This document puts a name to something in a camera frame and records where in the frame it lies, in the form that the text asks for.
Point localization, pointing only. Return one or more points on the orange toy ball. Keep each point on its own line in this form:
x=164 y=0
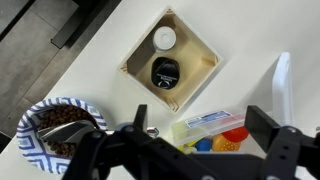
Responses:
x=223 y=143

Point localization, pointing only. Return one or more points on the white round object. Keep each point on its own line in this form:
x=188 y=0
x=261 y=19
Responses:
x=164 y=38

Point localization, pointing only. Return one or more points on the clear plastic toy container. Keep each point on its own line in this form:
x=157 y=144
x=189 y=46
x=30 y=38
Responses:
x=206 y=125

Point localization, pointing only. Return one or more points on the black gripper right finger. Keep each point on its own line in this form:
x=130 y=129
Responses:
x=283 y=146

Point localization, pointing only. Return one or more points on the yellow toy block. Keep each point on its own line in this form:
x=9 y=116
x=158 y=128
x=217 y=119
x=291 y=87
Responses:
x=188 y=146

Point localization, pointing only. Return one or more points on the brown coffee beans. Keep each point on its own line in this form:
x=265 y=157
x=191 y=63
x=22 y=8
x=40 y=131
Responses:
x=63 y=115

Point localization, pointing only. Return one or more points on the red toy ball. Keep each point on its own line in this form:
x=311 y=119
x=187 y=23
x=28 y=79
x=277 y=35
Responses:
x=236 y=134

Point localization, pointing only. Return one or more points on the small wooden box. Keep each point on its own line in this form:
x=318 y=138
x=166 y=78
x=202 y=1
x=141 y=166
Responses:
x=200 y=66

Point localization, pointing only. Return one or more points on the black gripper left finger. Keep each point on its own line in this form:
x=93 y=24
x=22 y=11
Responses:
x=100 y=146

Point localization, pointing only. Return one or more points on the metal spoon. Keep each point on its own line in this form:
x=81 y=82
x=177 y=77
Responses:
x=63 y=130

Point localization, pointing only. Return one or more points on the blue patterned paper bowl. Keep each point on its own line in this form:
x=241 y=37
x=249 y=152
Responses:
x=28 y=146

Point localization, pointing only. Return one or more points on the blue toy ball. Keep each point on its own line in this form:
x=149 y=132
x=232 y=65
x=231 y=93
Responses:
x=203 y=145

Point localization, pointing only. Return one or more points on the black round object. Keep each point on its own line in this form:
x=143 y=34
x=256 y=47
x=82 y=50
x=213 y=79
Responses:
x=165 y=73

